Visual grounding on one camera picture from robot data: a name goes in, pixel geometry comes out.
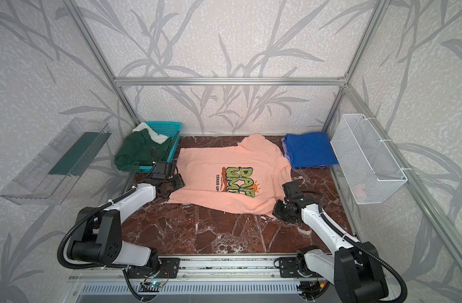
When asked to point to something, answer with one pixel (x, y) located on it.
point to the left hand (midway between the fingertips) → (181, 176)
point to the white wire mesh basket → (368, 171)
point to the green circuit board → (148, 284)
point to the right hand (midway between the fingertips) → (274, 207)
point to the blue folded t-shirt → (305, 149)
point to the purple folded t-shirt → (286, 155)
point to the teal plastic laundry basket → (167, 129)
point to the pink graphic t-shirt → (248, 178)
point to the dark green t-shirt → (139, 149)
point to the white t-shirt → (158, 138)
